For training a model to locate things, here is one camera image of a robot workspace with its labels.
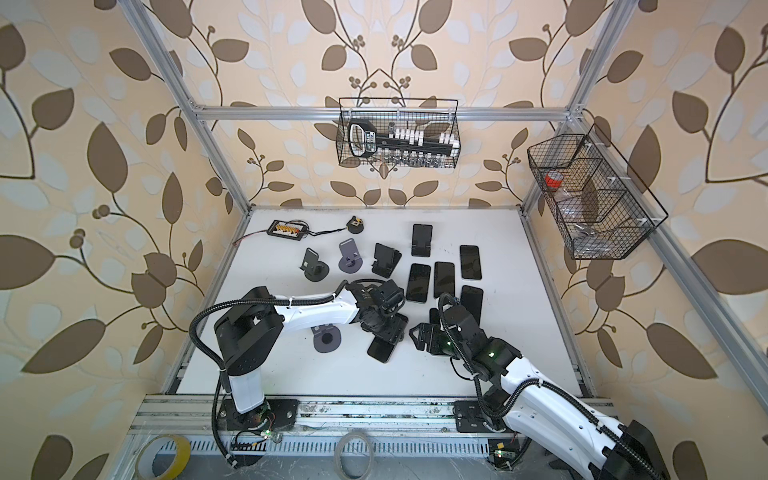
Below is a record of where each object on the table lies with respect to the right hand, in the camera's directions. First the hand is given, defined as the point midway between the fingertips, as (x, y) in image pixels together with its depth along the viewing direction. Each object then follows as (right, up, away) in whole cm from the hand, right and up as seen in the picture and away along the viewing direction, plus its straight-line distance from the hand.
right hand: (422, 337), depth 79 cm
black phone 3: (+17, +7, +15) cm, 24 cm away
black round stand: (-34, +16, +18) cm, 42 cm away
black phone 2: (+20, +18, +28) cm, 39 cm away
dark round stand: (-27, -3, +7) cm, 29 cm away
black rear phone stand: (+2, +26, +25) cm, 36 cm away
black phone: (0, +10, +19) cm, 21 cm away
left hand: (-6, -1, +6) cm, 8 cm away
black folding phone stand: (-10, +19, +19) cm, 29 cm away
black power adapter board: (-46, +30, +33) cm, 64 cm away
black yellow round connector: (-22, +31, +32) cm, 50 cm away
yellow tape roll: (-63, -22, -13) cm, 68 cm away
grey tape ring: (-21, -25, -9) cm, 34 cm away
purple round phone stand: (-22, +19, +21) cm, 36 cm away
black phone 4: (+5, +3, +11) cm, 13 cm away
